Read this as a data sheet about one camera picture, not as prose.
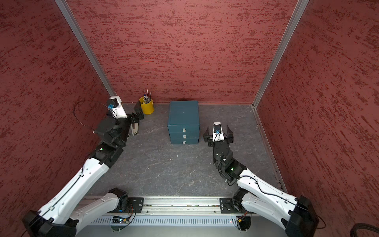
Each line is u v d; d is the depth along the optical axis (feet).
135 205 2.44
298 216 1.28
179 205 2.49
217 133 1.90
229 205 2.43
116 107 1.75
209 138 2.15
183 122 2.93
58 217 1.25
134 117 1.96
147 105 3.62
